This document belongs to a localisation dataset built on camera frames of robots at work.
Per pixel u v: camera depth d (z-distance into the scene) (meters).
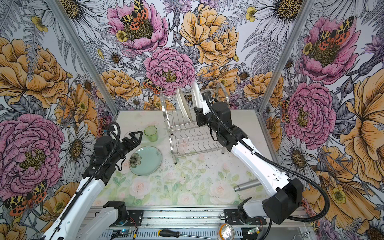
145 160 0.93
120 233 0.71
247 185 0.83
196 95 0.67
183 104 0.65
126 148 0.67
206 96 0.62
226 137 0.52
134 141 0.69
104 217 0.58
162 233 0.69
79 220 0.44
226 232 0.62
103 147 0.55
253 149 0.47
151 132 1.00
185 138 1.00
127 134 0.69
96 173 0.54
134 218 0.74
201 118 0.63
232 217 0.74
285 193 0.39
